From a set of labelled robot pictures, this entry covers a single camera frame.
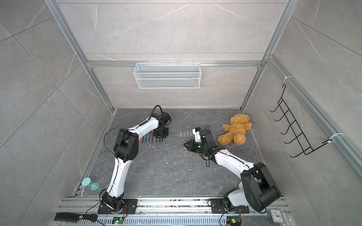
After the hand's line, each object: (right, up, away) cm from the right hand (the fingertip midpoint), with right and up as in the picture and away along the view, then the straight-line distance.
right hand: (186, 145), depth 85 cm
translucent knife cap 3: (+1, +5, +19) cm, 19 cm away
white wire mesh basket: (-13, +48, +16) cm, 52 cm away
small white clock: (+45, -33, -16) cm, 58 cm away
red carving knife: (-22, +4, +7) cm, 24 cm away
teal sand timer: (-53, -17, -11) cm, 57 cm away
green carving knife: (-22, +1, +16) cm, 27 cm away
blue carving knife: (-17, +1, +16) cm, 23 cm away
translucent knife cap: (-4, +5, +19) cm, 20 cm away
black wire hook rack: (+54, +4, -16) cm, 57 cm away
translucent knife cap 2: (-1, +5, +19) cm, 19 cm away
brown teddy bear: (+36, +9, +13) cm, 39 cm away
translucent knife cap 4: (+4, +6, +19) cm, 20 cm away
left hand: (-15, +4, +17) cm, 23 cm away
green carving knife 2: (-19, +1, +16) cm, 25 cm away
